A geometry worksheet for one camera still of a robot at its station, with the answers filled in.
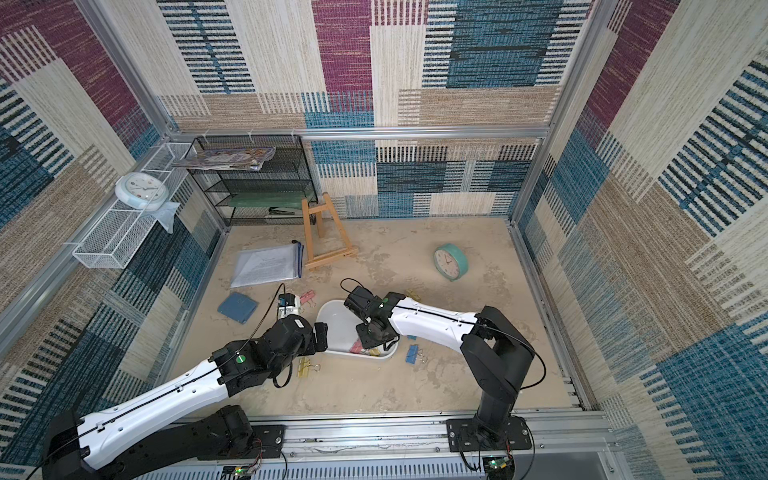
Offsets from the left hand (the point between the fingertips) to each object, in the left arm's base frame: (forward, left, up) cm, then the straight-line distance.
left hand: (314, 327), depth 79 cm
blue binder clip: (-3, -26, -12) cm, 29 cm away
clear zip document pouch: (+31, +23, -13) cm, 41 cm away
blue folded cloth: (+13, +29, -12) cm, 34 cm away
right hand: (+1, -14, -8) cm, 16 cm away
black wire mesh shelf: (+53, +23, +1) cm, 58 cm away
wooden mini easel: (+43, +3, -14) cm, 45 cm away
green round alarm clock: (+24, -40, -4) cm, 46 cm away
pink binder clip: (-1, -10, -12) cm, 15 cm away
